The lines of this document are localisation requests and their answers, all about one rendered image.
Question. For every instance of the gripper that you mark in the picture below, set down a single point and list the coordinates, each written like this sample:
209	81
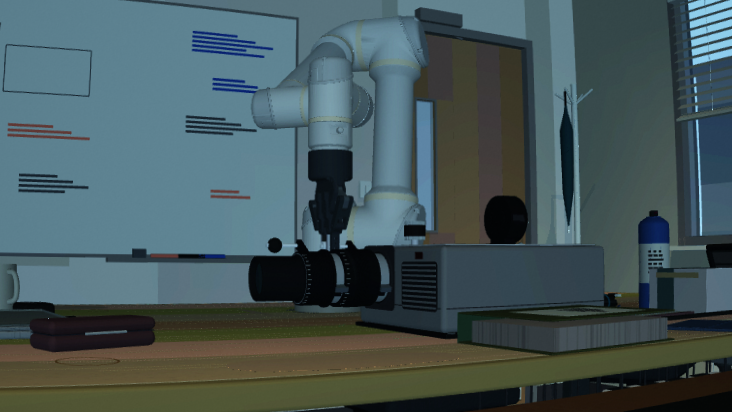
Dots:
330	167

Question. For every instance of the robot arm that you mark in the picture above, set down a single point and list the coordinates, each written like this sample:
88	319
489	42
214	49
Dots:
393	143

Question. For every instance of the black and white dial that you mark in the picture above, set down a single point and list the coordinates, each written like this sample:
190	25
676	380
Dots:
414	231

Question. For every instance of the black projector lens barrel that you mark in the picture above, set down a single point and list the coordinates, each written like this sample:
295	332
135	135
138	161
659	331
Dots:
274	279

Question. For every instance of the black round lens cap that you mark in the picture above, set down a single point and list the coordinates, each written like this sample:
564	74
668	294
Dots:
505	219

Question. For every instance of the grey projector body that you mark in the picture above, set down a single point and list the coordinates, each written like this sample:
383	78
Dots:
492	283

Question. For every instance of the white coat stand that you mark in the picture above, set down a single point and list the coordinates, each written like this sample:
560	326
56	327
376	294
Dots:
576	171

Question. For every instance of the black ball-tipped lever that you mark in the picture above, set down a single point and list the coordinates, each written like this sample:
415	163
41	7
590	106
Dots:
275	244

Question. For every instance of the blue marker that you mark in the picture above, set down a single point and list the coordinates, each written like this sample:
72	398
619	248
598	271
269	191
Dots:
215	256

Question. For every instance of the black marker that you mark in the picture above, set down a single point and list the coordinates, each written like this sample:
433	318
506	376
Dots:
191	255

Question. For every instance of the brown wooden door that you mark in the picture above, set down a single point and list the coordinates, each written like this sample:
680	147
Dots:
474	137

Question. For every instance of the red marker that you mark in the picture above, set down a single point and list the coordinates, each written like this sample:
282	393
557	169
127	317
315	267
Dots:
164	255

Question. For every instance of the grey whiteboard eraser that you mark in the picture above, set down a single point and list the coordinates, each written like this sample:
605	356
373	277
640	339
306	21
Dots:
139	253

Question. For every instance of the whiteboard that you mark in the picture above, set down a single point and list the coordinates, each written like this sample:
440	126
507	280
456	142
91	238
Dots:
131	154

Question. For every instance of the black folded umbrella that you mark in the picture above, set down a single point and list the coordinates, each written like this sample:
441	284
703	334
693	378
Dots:
566	154

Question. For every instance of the green thick book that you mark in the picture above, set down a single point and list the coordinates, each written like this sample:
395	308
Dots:
566	332

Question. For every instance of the dark maroon case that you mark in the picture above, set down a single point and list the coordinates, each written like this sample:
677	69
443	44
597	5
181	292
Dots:
91	333

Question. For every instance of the blue and white bottle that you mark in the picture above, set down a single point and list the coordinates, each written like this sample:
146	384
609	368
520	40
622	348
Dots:
653	251

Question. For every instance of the white mug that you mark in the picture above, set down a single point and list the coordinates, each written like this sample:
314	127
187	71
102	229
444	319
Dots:
7	286

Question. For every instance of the white box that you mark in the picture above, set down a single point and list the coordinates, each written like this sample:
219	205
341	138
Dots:
695	289

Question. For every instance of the window with blinds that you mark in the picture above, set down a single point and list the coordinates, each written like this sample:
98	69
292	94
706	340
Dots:
706	114

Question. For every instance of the blue flat notebook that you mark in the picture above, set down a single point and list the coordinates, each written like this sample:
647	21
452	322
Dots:
703	325

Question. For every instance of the black small device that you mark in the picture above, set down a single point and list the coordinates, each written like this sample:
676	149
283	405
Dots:
720	255

